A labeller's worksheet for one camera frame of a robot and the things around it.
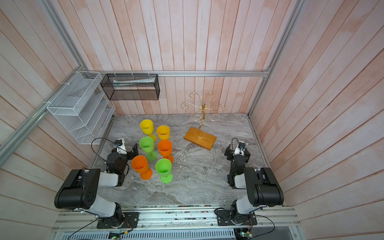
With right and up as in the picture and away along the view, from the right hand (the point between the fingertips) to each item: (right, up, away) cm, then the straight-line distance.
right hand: (238, 145), depth 90 cm
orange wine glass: (-44, -1, -8) cm, 44 cm away
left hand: (-67, 0, +1) cm, 67 cm away
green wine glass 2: (-45, -12, -7) cm, 47 cm away
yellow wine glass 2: (-47, +8, +6) cm, 48 cm away
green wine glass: (-54, +1, -6) cm, 55 cm away
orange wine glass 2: (-58, -9, -9) cm, 59 cm away
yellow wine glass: (-57, +11, +3) cm, 58 cm away
